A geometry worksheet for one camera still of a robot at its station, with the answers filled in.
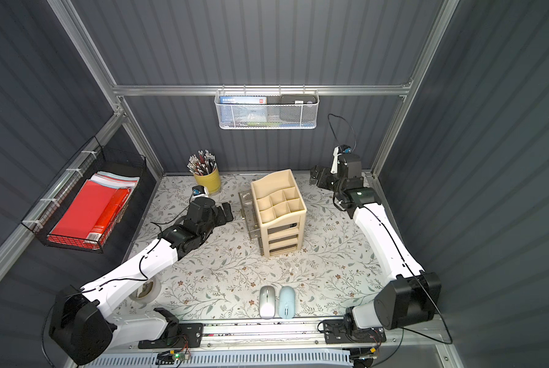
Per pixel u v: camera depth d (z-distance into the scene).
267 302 0.79
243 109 0.89
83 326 0.40
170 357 0.69
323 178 0.69
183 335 0.73
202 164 0.99
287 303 0.77
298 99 0.87
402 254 0.44
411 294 0.40
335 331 0.74
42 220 0.61
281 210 0.77
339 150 0.70
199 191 0.70
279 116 0.89
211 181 1.05
